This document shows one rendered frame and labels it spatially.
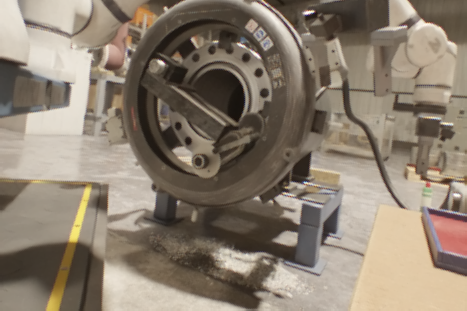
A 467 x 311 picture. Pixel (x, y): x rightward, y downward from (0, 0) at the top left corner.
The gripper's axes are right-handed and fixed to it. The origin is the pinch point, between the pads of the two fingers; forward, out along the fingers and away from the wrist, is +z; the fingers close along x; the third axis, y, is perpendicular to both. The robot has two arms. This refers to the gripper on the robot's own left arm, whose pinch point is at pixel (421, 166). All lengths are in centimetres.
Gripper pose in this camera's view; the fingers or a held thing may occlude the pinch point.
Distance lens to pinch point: 102.7
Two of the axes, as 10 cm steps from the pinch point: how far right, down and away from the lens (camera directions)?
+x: 4.3, 0.4, 9.0
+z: -1.3, 9.9, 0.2
